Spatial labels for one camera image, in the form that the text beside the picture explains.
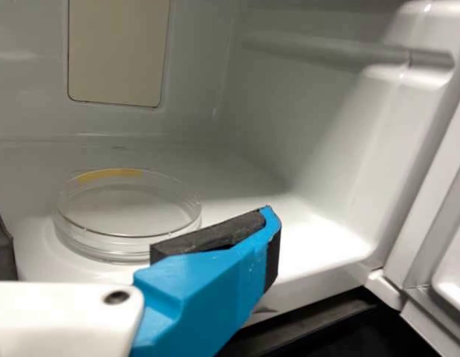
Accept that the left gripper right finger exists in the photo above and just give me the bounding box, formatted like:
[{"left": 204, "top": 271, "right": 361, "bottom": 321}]
[{"left": 131, "top": 203, "right": 282, "bottom": 357}]

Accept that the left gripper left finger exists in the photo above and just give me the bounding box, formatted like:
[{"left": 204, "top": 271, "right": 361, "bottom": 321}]
[{"left": 0, "top": 192, "right": 19, "bottom": 280}]

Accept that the petri dish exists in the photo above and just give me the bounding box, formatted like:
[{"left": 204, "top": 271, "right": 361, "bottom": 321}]
[{"left": 52, "top": 167, "right": 203, "bottom": 265}]

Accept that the incubator door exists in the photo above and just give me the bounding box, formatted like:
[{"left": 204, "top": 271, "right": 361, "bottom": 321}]
[{"left": 365, "top": 51, "right": 460, "bottom": 357}]

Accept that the white incubator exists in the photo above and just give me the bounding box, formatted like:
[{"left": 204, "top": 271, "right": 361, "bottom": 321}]
[{"left": 0, "top": 0, "right": 460, "bottom": 317}]

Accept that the black platform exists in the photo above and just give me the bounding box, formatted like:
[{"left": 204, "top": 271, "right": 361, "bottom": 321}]
[{"left": 229, "top": 286, "right": 405, "bottom": 357}]

